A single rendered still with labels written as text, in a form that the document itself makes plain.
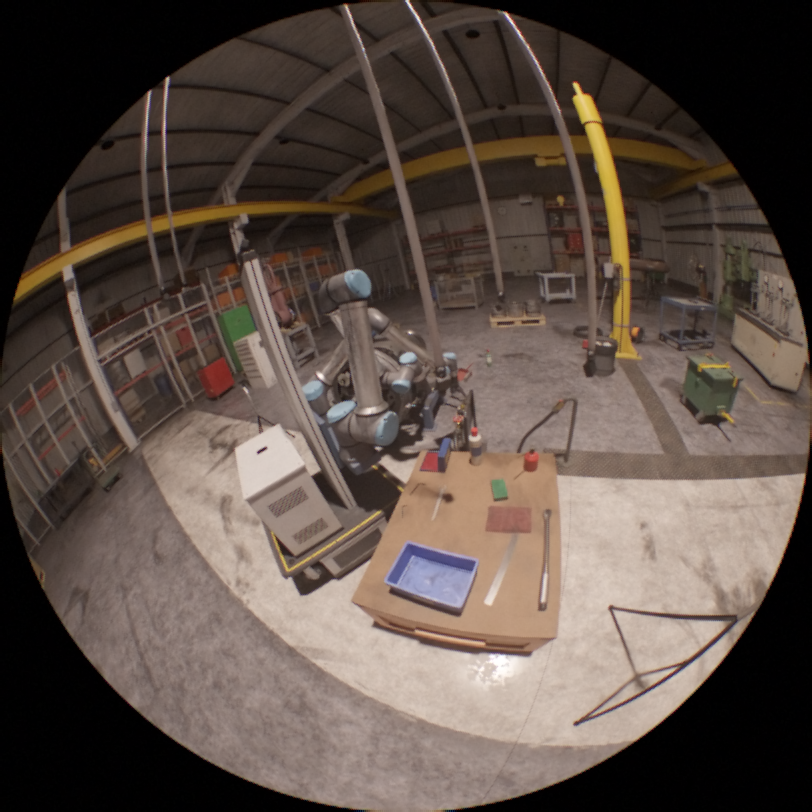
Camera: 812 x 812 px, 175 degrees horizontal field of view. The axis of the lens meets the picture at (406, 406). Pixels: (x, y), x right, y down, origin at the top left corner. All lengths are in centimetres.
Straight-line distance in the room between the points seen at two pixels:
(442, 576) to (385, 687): 75
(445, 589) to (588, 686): 96
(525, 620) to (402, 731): 86
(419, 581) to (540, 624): 50
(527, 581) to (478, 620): 24
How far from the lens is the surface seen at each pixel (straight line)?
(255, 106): 957
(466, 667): 151
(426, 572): 115
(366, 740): 163
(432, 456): 158
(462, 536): 121
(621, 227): 431
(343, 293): 104
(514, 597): 109
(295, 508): 137
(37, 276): 930
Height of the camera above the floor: 151
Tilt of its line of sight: 29 degrees down
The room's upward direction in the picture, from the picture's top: 14 degrees counter-clockwise
